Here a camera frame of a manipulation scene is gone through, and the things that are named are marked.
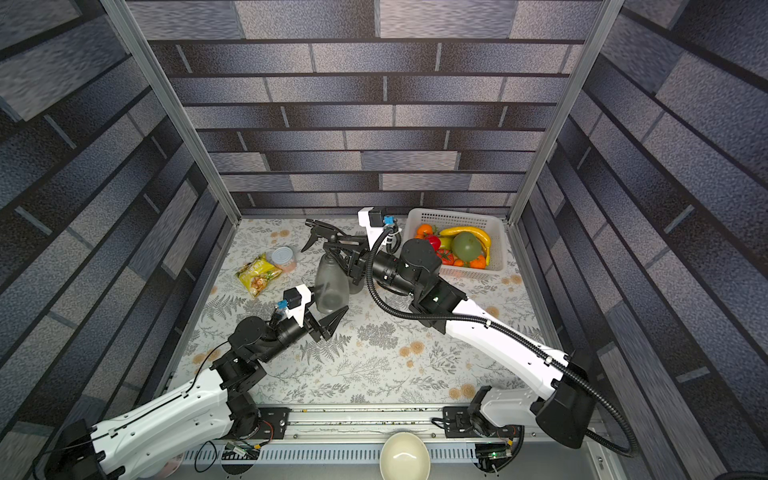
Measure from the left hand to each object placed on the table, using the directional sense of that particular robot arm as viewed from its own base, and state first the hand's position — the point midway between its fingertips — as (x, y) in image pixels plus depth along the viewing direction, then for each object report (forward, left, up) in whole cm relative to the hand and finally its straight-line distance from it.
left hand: (335, 296), depth 67 cm
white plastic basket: (+43, -34, -21) cm, 59 cm away
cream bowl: (-28, -17, -26) cm, 41 cm away
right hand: (+4, +1, +14) cm, 15 cm away
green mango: (+26, -37, -12) cm, 47 cm away
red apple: (+32, -28, -17) cm, 46 cm away
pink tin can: (+27, +24, -22) cm, 42 cm away
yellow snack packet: (+21, +32, -23) cm, 45 cm away
